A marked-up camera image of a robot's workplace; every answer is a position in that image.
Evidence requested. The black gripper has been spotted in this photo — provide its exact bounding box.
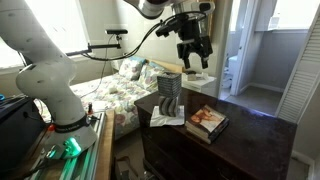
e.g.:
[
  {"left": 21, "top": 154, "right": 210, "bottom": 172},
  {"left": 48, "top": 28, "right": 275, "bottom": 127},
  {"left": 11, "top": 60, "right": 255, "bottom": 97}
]
[{"left": 175, "top": 18, "right": 215, "bottom": 70}]

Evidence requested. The small dark beige box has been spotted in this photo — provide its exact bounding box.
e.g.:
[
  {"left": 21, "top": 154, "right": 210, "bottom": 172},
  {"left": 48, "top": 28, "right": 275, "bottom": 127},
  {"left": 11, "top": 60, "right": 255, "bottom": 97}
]
[{"left": 184, "top": 69, "right": 199, "bottom": 82}]

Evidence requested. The black white patterned tissue box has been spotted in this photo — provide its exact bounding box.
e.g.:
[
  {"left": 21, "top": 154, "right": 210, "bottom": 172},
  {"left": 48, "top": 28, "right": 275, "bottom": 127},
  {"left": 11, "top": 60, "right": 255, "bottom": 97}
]
[{"left": 156, "top": 71, "right": 183, "bottom": 118}]

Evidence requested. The white crumpled tissue paper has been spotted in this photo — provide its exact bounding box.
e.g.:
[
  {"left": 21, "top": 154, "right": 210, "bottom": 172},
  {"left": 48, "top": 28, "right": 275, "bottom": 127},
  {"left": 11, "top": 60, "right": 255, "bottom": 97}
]
[{"left": 149, "top": 105, "right": 186, "bottom": 128}]

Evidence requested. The brown cardboard box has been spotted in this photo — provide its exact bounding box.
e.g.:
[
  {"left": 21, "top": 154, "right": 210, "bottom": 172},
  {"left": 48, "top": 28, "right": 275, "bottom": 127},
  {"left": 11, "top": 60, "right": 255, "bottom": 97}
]
[{"left": 114, "top": 155, "right": 140, "bottom": 180}]

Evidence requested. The white nightstand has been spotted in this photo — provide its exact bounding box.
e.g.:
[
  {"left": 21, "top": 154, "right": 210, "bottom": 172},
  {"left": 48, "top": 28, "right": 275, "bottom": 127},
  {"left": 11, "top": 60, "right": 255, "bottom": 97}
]
[{"left": 181, "top": 71, "right": 218, "bottom": 98}]

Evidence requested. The wooden bed headboard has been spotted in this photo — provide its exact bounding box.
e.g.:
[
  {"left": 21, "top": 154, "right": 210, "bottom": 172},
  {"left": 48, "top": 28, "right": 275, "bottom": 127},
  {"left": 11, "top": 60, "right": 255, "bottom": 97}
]
[{"left": 144, "top": 58, "right": 185, "bottom": 75}]

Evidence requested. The white toilet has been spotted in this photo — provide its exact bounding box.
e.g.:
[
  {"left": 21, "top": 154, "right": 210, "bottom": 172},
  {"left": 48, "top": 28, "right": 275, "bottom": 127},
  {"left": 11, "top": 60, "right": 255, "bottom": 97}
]
[{"left": 222, "top": 54, "right": 239, "bottom": 90}]

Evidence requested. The white room door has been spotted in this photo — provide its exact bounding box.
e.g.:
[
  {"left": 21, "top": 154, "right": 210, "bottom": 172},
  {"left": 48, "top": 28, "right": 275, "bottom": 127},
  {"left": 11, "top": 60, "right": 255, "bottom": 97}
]
[{"left": 229, "top": 0, "right": 258, "bottom": 97}]

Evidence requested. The floral pillow with blue edge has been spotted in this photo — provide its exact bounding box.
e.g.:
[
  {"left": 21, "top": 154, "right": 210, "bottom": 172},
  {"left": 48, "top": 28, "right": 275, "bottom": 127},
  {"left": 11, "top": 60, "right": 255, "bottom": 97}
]
[{"left": 118, "top": 56, "right": 146, "bottom": 81}]

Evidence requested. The bed with floral cover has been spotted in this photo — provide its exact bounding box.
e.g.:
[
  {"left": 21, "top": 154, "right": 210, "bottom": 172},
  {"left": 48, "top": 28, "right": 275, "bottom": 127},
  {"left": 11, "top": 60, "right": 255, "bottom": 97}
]
[{"left": 36, "top": 71, "right": 161, "bottom": 140}]

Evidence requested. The dark wooden dresser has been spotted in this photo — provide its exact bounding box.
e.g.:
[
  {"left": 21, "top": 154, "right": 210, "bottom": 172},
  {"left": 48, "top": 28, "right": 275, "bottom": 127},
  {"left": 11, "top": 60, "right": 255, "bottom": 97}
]
[{"left": 134, "top": 87, "right": 298, "bottom": 180}]

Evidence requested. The white louvered closet door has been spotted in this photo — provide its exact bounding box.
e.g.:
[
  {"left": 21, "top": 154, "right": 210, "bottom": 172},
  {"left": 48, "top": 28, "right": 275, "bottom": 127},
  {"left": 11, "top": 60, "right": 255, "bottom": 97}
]
[{"left": 275, "top": 6, "right": 320, "bottom": 125}]

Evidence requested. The light wooden robot table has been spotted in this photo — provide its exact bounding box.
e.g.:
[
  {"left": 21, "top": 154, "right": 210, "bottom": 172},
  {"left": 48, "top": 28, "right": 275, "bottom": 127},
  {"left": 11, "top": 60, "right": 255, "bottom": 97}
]
[{"left": 94, "top": 109, "right": 116, "bottom": 180}]

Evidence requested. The black equipment case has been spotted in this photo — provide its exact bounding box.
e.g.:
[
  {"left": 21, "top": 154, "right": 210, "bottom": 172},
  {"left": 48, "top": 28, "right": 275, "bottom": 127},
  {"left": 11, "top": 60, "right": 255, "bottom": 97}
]
[{"left": 0, "top": 95, "right": 47, "bottom": 175}]

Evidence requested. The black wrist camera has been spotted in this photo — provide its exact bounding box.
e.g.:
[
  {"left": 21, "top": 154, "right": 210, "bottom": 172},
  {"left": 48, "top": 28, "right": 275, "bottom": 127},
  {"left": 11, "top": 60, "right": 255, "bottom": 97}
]
[{"left": 154, "top": 16, "right": 188, "bottom": 38}]

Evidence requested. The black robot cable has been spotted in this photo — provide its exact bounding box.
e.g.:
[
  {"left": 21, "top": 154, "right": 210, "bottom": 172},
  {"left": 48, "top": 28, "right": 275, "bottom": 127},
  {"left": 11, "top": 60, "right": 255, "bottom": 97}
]
[{"left": 71, "top": 10, "right": 208, "bottom": 63}]

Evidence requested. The black bar camera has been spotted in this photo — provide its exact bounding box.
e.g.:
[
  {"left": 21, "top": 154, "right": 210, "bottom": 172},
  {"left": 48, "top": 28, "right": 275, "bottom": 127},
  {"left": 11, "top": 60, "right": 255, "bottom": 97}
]
[{"left": 105, "top": 28, "right": 129, "bottom": 36}]

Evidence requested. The black camera boom rod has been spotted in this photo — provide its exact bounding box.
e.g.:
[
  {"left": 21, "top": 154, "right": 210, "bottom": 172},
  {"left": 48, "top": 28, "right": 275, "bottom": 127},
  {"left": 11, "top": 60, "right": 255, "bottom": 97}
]
[{"left": 64, "top": 34, "right": 122, "bottom": 57}]

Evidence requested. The aluminium rail frame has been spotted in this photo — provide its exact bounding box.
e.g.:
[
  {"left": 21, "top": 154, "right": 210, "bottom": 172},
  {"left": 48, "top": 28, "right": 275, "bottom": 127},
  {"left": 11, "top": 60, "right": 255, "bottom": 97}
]
[{"left": 31, "top": 111, "right": 108, "bottom": 180}]

